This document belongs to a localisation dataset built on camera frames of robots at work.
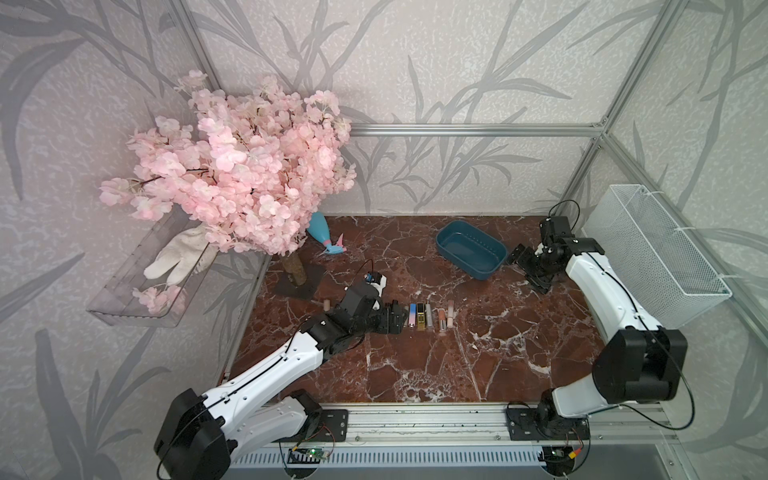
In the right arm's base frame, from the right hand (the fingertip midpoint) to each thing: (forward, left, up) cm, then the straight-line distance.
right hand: (511, 268), depth 86 cm
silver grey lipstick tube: (-8, +24, -14) cm, 29 cm away
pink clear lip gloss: (-9, +20, -14) cm, 26 cm away
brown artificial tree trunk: (+5, +66, -4) cm, 66 cm away
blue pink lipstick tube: (-8, +29, -14) cm, 33 cm away
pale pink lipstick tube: (-7, +17, -15) cm, 23 cm away
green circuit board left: (-43, +54, -15) cm, 71 cm away
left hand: (-13, +34, -1) cm, 36 cm away
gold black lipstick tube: (-9, +26, -13) cm, 31 cm away
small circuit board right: (-44, -5, -18) cm, 48 cm away
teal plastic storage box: (+22, +6, -19) cm, 30 cm away
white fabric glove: (-7, +80, +18) cm, 83 cm away
